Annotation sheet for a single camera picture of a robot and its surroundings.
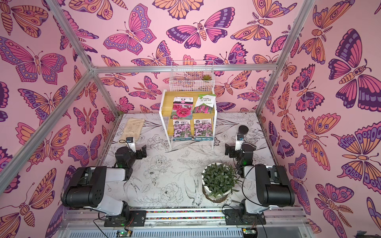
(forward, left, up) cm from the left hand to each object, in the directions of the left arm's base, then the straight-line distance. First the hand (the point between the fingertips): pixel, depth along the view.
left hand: (139, 144), depth 95 cm
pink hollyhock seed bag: (+5, -29, +26) cm, 39 cm away
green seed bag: (+6, -40, +28) cm, 50 cm away
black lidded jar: (+14, -70, -2) cm, 71 cm away
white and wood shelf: (+6, -20, +26) cm, 33 cm away
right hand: (0, -61, +1) cm, 61 cm away
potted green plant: (-28, -46, +14) cm, 56 cm away
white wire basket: (+34, -34, +28) cm, 55 cm away
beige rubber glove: (+17, +11, -6) cm, 21 cm away
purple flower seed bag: (+4, -27, +10) cm, 29 cm away
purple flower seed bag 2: (+4, -40, +10) cm, 42 cm away
